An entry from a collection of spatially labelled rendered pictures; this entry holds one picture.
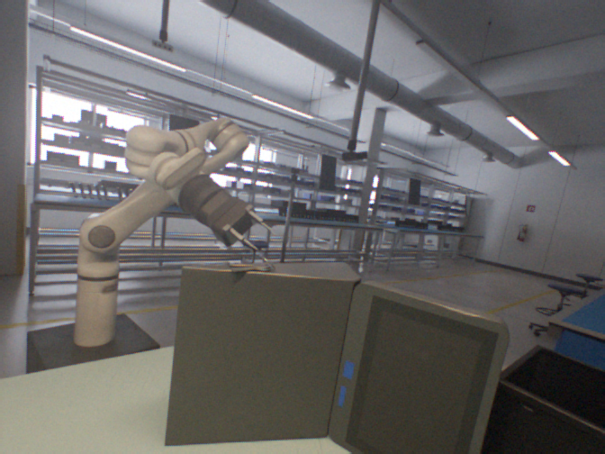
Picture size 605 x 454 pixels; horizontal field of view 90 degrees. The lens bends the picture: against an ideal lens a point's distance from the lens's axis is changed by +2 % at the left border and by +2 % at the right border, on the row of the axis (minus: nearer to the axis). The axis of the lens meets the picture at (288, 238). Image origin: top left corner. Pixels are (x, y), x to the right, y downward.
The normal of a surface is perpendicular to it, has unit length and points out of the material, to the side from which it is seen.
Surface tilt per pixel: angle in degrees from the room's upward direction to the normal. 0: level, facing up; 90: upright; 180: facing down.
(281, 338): 90
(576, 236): 90
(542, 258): 90
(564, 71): 90
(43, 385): 0
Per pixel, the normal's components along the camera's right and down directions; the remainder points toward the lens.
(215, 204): 0.04, -0.40
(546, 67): -0.78, -0.03
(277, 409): 0.22, 0.17
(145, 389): 0.15, -0.98
